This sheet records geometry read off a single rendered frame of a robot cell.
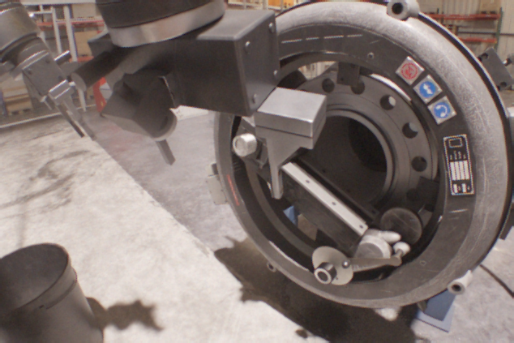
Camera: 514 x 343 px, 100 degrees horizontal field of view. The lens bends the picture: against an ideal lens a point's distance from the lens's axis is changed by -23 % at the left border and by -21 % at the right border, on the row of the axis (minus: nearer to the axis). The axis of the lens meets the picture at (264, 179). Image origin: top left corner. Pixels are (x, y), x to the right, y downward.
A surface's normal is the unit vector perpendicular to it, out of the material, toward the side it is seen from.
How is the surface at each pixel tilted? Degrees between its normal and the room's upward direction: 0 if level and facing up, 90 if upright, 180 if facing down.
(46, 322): 93
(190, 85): 114
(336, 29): 90
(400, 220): 90
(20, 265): 87
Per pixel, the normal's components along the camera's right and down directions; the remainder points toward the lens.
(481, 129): -0.36, 0.22
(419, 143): -0.65, 0.34
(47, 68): 0.71, 0.17
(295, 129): -0.42, 0.72
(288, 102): -0.11, -0.65
